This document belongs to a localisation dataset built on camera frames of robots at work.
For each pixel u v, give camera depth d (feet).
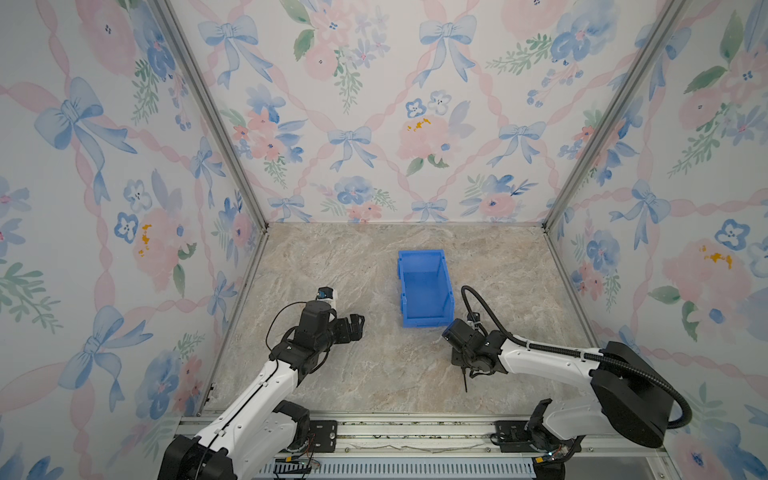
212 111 2.82
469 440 2.46
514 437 2.40
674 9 2.23
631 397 1.38
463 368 2.76
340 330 2.40
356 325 2.46
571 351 1.62
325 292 2.44
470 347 2.21
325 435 2.44
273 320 2.20
